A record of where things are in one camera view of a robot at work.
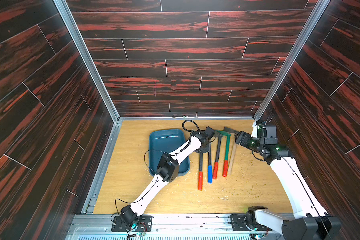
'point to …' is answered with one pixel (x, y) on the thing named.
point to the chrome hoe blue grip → (210, 167)
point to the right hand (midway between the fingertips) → (245, 137)
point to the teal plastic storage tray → (166, 141)
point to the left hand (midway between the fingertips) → (205, 150)
